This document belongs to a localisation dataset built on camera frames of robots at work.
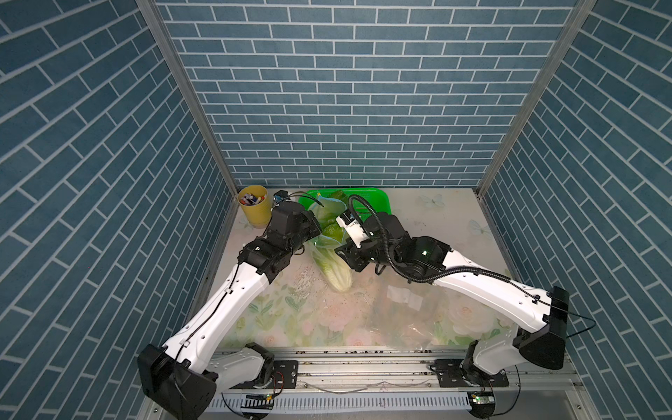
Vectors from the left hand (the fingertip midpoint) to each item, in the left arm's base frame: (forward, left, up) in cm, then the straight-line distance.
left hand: (325, 217), depth 74 cm
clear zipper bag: (-10, +1, +2) cm, 10 cm away
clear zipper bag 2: (-18, -27, -28) cm, 43 cm away
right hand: (-9, -6, -1) cm, 11 cm away
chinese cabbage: (-5, -3, -20) cm, 21 cm away
